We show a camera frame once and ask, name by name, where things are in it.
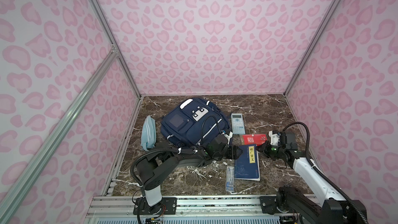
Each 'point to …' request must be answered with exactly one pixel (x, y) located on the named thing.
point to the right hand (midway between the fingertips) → (256, 146)
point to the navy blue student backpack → (192, 121)
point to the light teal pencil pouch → (148, 132)
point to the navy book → (247, 166)
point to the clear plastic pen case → (230, 176)
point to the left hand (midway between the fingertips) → (241, 150)
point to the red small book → (258, 139)
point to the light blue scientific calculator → (238, 123)
